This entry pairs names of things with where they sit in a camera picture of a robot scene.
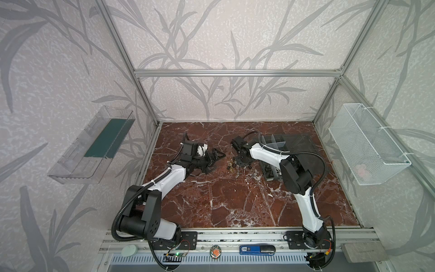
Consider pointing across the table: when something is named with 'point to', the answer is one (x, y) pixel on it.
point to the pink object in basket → (361, 170)
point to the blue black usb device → (257, 250)
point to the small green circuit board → (176, 254)
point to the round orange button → (215, 251)
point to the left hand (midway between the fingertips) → (222, 160)
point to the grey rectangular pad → (365, 251)
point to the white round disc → (129, 250)
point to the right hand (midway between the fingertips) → (243, 160)
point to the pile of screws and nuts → (246, 173)
